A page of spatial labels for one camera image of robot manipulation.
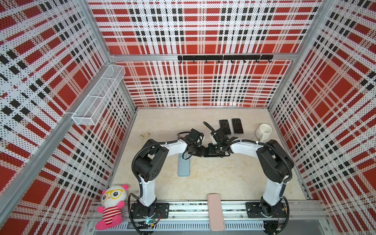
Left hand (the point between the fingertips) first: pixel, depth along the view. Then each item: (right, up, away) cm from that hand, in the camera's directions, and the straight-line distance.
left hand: (203, 155), depth 93 cm
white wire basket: (-73, +29, -1) cm, 78 cm away
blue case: (+2, +2, -5) cm, 6 cm away
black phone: (+18, +19, +21) cm, 33 cm away
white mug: (+42, +15, +6) cm, 45 cm away
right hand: (+5, +1, +1) cm, 5 cm away
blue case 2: (-13, -6, -3) cm, 14 cm away
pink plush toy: (-46, -17, -22) cm, 54 cm away
